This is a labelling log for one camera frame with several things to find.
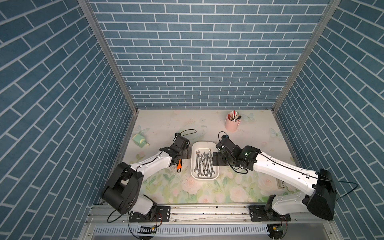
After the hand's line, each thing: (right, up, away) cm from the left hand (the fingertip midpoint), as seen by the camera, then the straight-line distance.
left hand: (185, 151), depth 91 cm
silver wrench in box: (+12, -11, -2) cm, 16 cm away
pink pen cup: (+30, +16, +12) cm, 37 cm away
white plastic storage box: (+10, -6, +1) cm, 12 cm away
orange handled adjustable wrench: (-4, -9, -1) cm, 10 cm away
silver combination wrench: (+15, -2, -16) cm, 22 cm away
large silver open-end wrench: (+7, -7, +1) cm, 10 cm away
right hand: (+19, -2, -12) cm, 22 cm away
